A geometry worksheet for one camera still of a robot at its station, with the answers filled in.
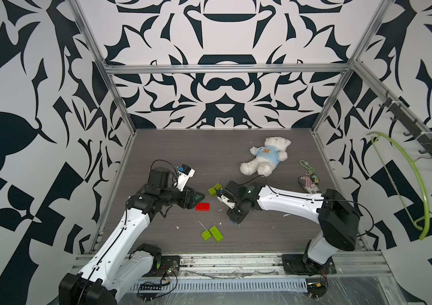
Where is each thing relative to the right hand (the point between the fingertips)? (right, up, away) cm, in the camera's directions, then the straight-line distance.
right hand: (233, 212), depth 84 cm
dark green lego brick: (-14, +10, -12) cm, 21 cm away
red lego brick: (-13, +2, +3) cm, 14 cm away
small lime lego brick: (-9, +7, +8) cm, 14 cm away
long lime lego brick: (-7, -9, -2) cm, 11 cm away
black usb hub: (-34, -24, -11) cm, 43 cm away
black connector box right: (+30, -25, -12) cm, 41 cm away
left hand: (-15, +11, -7) cm, 20 cm away
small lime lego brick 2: (-12, -9, -3) cm, 15 cm away
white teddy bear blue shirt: (+18, +24, +14) cm, 33 cm away
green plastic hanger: (+56, +9, -27) cm, 63 cm away
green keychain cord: (+43, +16, +18) cm, 49 cm away
